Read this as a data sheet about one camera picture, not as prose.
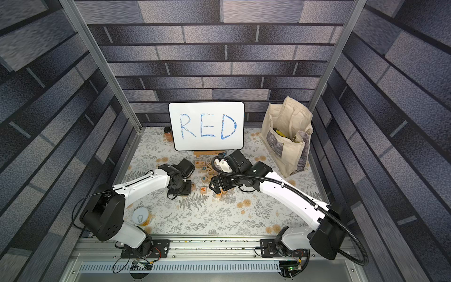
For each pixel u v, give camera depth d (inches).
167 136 42.9
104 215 17.2
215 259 28.4
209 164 38.5
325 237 17.2
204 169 38.1
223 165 26.4
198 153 40.7
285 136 31.0
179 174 25.8
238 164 22.0
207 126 37.3
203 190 35.2
